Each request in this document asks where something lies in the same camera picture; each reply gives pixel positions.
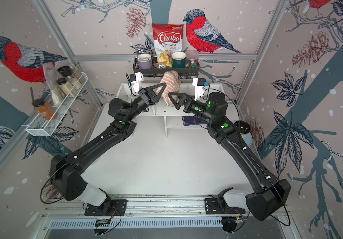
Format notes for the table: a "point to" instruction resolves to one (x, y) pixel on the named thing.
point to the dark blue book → (188, 120)
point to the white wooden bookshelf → (179, 118)
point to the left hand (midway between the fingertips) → (168, 84)
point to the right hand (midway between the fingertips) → (173, 95)
